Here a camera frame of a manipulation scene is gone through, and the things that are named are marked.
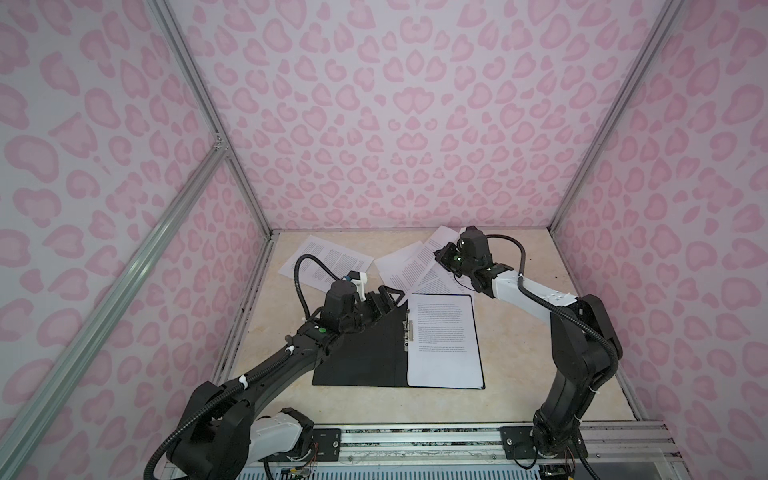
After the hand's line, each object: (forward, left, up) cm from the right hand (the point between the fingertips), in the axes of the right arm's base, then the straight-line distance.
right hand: (434, 248), depth 91 cm
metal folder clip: (-19, +8, -17) cm, 27 cm away
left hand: (-18, +10, +1) cm, 21 cm away
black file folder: (-26, +17, -18) cm, 36 cm away
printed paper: (-25, -3, -18) cm, 31 cm away
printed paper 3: (+6, +14, -19) cm, 24 cm away
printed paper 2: (+9, +33, -18) cm, 38 cm away
